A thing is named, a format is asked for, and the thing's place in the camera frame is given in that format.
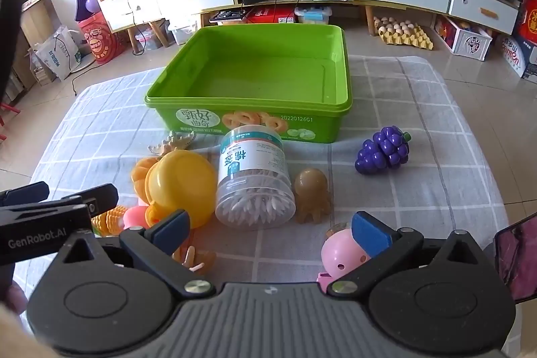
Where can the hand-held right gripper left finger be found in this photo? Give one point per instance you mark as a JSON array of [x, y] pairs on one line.
[[173, 231]]

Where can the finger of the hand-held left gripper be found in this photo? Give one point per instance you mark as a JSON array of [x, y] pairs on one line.
[[25, 194], [98, 196]]

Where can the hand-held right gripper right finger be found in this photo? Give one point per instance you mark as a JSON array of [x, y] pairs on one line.
[[371, 234]]

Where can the yellow toy corn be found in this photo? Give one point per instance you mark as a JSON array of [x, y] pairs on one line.
[[111, 220]]

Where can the pink toy ball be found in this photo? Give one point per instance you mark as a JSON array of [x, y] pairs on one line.
[[340, 254]]

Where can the pink toy pig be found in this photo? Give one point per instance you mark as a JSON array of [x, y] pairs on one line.
[[136, 215]]

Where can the orange toy pumpkin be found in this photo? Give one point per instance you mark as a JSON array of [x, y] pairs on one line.
[[139, 175]]

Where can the yellow toy bowl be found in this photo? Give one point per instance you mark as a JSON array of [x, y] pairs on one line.
[[184, 182]]

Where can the brown toy octopus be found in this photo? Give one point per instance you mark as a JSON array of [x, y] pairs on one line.
[[311, 186]]

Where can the clear cotton swab jar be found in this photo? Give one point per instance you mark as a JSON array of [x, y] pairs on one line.
[[251, 182]]

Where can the green plastic box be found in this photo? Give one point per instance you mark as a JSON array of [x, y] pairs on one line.
[[260, 77]]

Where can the person's left hand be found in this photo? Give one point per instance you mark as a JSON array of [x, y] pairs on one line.
[[14, 298]]

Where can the brown orange toy figure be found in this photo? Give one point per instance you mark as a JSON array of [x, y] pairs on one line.
[[201, 259]]

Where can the grey checked tablecloth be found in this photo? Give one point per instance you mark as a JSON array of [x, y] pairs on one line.
[[419, 194]]

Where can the purple toy grapes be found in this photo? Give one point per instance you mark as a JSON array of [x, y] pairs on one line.
[[384, 152]]

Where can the beige starfish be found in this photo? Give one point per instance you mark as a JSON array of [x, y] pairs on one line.
[[178, 142]]

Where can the beige clothing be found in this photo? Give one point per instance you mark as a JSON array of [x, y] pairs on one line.
[[16, 337]]

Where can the white shopping bag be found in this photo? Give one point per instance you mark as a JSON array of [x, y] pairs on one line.
[[56, 54]]

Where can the red printed bucket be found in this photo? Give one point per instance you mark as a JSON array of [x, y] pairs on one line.
[[98, 41]]

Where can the yellow egg tray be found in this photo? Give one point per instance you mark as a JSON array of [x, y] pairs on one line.
[[402, 31]]

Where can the white red carton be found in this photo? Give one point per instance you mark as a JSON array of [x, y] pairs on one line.
[[470, 43]]

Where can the blue white carton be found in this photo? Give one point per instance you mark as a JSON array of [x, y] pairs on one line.
[[514, 58]]

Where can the clear storage box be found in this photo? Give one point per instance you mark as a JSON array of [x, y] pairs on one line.
[[312, 15]]

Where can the red flat box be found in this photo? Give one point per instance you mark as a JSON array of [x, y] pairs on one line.
[[270, 15]]

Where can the red gift box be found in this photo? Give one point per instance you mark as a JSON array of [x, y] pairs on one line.
[[529, 22]]

